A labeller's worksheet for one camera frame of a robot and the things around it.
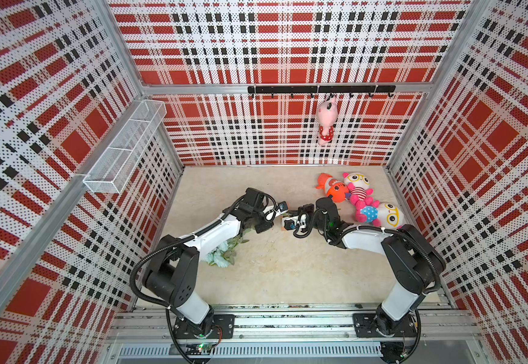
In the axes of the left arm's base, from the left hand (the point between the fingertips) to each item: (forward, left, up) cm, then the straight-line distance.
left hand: (270, 214), depth 91 cm
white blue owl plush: (+2, -49, -4) cm, 49 cm away
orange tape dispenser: (-11, -5, +8) cm, 15 cm away
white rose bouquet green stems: (-15, +18, -5) cm, 24 cm away
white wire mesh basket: (+17, +67, +10) cm, 70 cm away
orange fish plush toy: (+14, -30, -2) cm, 33 cm away
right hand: (+2, -10, +2) cm, 10 cm away
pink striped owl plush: (+19, -41, -4) cm, 45 cm away
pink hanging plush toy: (+32, -23, +25) cm, 47 cm away
